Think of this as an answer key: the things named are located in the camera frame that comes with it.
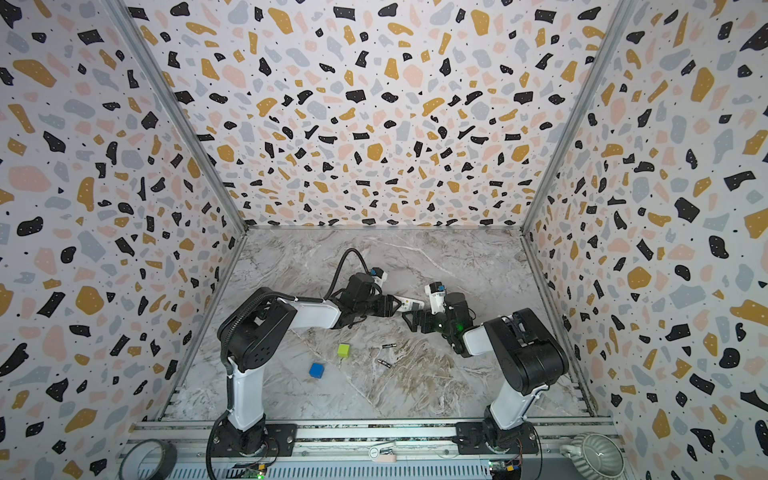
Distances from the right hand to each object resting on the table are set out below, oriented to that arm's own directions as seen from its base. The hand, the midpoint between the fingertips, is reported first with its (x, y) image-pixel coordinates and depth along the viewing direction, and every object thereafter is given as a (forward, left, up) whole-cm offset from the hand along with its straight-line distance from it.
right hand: (410, 308), depth 93 cm
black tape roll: (-42, +63, 0) cm, 76 cm away
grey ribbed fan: (-38, -46, -4) cm, 60 cm away
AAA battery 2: (-15, +8, -5) cm, 18 cm away
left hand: (+3, +4, 0) cm, 5 cm away
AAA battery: (-10, +6, -4) cm, 13 cm away
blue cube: (-18, +26, -3) cm, 32 cm away
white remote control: (+3, +1, -3) cm, 4 cm away
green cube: (-13, +19, -3) cm, 23 cm away
